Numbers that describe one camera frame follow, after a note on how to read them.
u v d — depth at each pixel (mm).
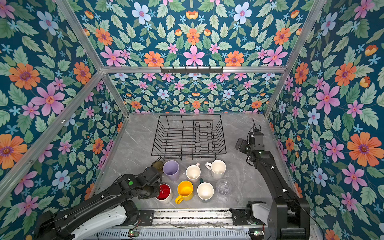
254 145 637
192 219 750
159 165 835
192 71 937
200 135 1012
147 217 736
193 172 879
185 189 820
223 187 833
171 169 838
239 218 729
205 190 777
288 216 393
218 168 861
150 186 698
